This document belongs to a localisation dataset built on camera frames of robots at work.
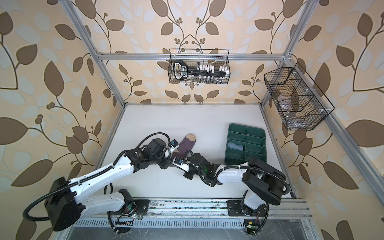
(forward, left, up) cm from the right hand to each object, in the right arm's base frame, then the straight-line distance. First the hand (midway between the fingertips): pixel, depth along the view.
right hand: (179, 166), depth 82 cm
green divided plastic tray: (+17, -48, -5) cm, 51 cm away
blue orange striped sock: (+13, -33, -1) cm, 35 cm away
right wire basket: (+19, -62, +28) cm, 71 cm away
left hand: (+4, +4, +6) cm, 8 cm away
